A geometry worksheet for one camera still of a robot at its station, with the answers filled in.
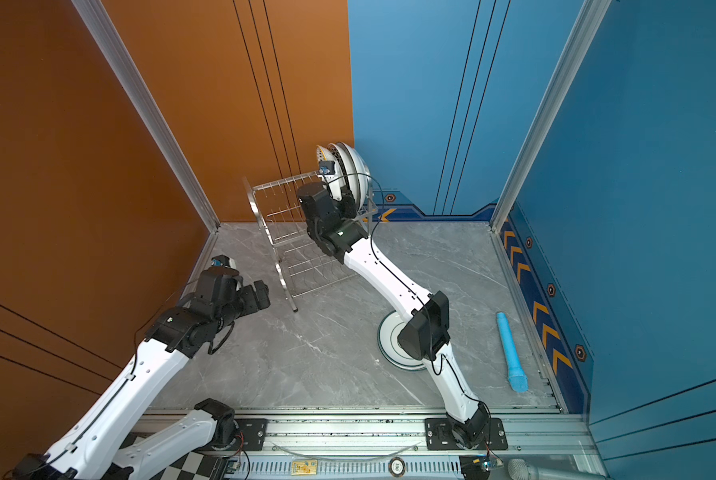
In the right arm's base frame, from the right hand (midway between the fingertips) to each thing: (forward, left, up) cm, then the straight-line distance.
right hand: (342, 188), depth 79 cm
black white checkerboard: (-57, +32, -33) cm, 73 cm away
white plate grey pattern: (-25, -12, -33) cm, 43 cm away
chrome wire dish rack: (-1, +17, -31) cm, 35 cm away
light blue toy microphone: (-38, -46, -34) cm, 69 cm away
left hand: (-22, +23, -14) cm, 35 cm away
